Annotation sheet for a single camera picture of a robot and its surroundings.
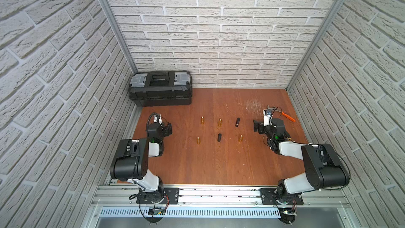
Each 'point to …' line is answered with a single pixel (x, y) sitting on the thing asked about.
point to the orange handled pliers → (288, 116)
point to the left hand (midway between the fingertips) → (161, 120)
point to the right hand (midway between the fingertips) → (264, 119)
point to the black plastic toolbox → (161, 88)
